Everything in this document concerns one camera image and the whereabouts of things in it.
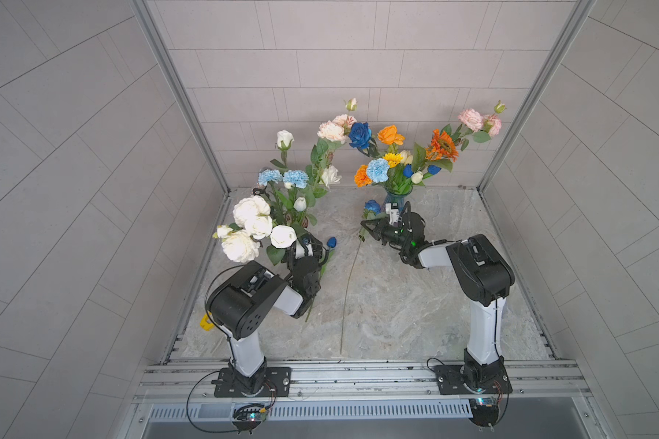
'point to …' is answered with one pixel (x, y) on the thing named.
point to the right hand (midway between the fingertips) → (362, 223)
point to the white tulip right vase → (416, 177)
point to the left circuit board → (248, 417)
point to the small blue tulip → (331, 242)
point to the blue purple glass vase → (395, 193)
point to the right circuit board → (485, 411)
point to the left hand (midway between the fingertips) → (302, 233)
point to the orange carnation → (361, 177)
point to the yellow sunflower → (394, 159)
